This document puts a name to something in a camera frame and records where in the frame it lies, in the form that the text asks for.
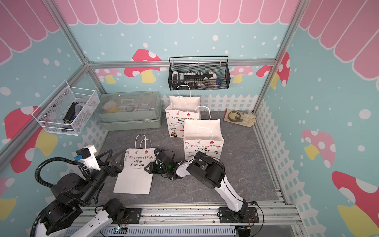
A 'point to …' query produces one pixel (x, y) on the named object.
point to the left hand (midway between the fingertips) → (116, 153)
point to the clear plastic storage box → (130, 110)
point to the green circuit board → (120, 230)
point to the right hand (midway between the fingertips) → (138, 164)
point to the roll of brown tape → (234, 116)
